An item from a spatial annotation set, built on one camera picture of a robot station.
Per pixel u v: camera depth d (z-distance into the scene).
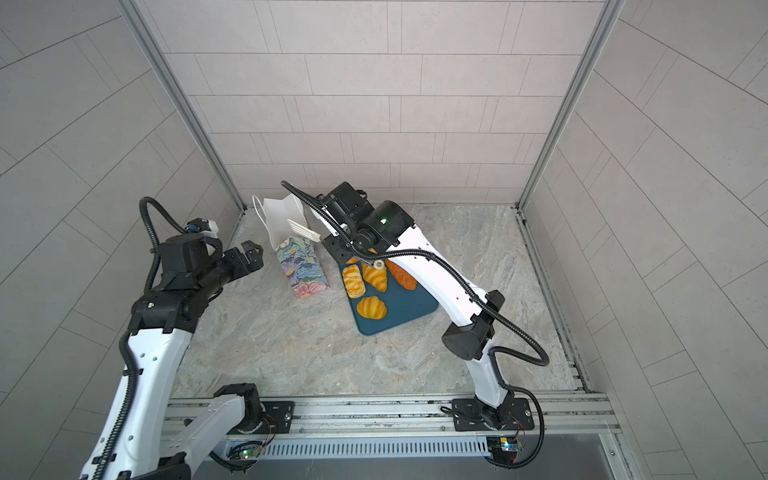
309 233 0.66
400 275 0.93
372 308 0.86
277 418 0.71
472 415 0.72
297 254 0.80
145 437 0.37
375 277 0.92
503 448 0.68
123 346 0.41
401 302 0.89
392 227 0.47
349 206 0.50
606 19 0.72
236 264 0.60
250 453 0.64
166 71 0.81
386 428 0.71
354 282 0.91
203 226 0.58
